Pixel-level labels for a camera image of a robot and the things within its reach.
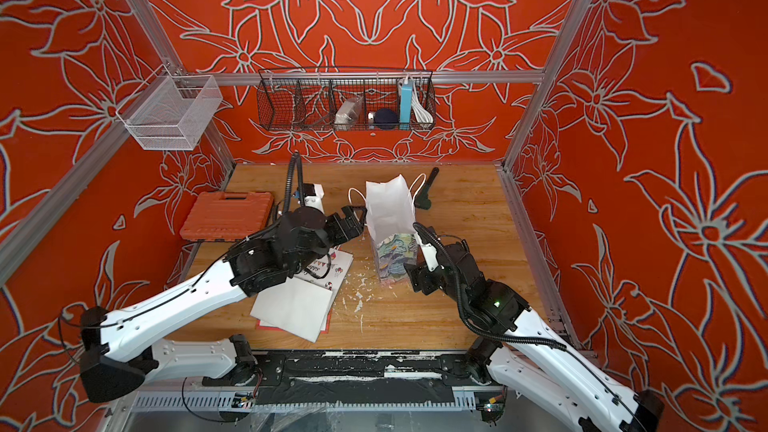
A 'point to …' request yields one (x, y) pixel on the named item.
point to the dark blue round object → (386, 119)
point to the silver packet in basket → (347, 111)
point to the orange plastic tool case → (216, 216)
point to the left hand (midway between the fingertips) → (359, 213)
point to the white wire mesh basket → (169, 112)
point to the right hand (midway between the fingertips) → (412, 258)
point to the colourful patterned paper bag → (391, 225)
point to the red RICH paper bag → (262, 325)
